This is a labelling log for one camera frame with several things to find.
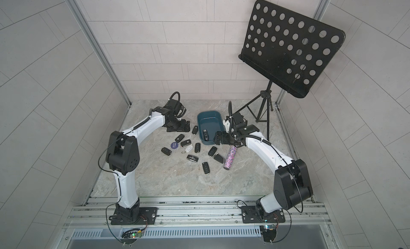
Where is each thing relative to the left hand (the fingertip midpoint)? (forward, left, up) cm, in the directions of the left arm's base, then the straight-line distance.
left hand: (187, 127), depth 95 cm
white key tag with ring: (-11, -1, -6) cm, 13 cm away
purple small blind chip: (-9, +7, -6) cm, 13 cm away
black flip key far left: (-12, +12, -6) cm, 18 cm away
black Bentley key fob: (-17, -4, -6) cm, 18 cm away
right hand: (-11, -20, +5) cm, 23 cm away
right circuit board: (-50, -40, -7) cm, 64 cm away
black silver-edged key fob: (-16, -19, -7) cm, 26 cm away
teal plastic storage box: (+10, -15, -6) cm, 19 cm away
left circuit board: (-52, +19, -6) cm, 56 cm away
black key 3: (-12, -15, -6) cm, 21 cm away
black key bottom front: (-23, -12, -6) cm, 26 cm away
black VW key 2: (-7, 0, -7) cm, 9 cm away
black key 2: (-10, -7, -6) cm, 14 cm away
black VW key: (-4, +5, -6) cm, 8 cm away
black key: (+2, -5, -5) cm, 7 cm away
